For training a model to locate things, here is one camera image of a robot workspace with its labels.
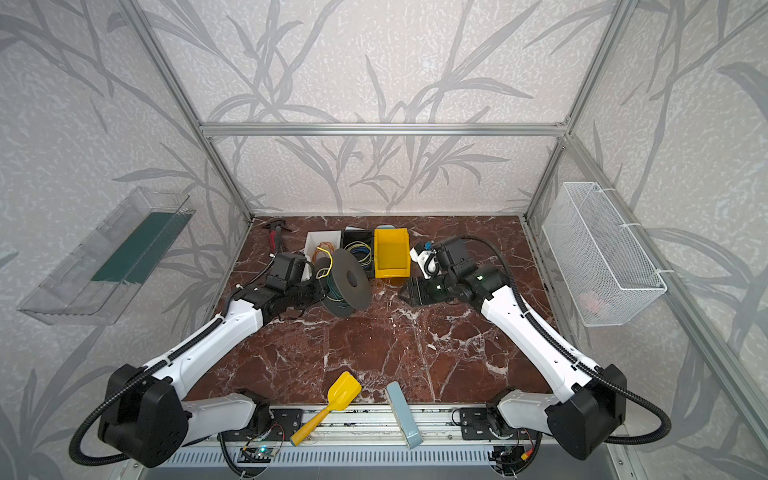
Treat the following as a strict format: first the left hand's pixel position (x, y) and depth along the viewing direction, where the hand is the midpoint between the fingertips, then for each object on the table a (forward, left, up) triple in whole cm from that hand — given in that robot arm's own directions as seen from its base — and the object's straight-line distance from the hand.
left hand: (334, 278), depth 84 cm
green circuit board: (-40, +16, -16) cm, 46 cm away
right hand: (-6, -21, +8) cm, 23 cm away
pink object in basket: (-11, -67, +6) cm, 68 cm away
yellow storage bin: (+20, -15, -15) cm, 29 cm away
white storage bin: (+6, +5, 0) cm, 8 cm away
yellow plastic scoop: (-27, -3, -14) cm, 30 cm away
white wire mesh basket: (-11, -62, +21) cm, 66 cm away
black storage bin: (+29, -5, -16) cm, 33 cm away
